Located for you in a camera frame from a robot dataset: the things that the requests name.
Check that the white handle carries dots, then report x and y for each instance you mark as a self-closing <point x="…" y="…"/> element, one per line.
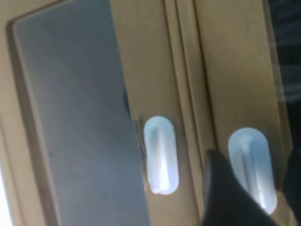
<point x="161" y="155"/>
<point x="251" y="162"/>

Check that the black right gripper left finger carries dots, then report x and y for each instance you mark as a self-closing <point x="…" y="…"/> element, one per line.
<point x="226" y="202"/>

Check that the brown cardboard shoebox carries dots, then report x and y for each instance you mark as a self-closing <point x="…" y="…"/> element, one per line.
<point x="228" y="77"/>
<point x="78" y="81"/>

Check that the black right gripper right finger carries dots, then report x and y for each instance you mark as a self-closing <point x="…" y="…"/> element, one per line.
<point x="292" y="184"/>

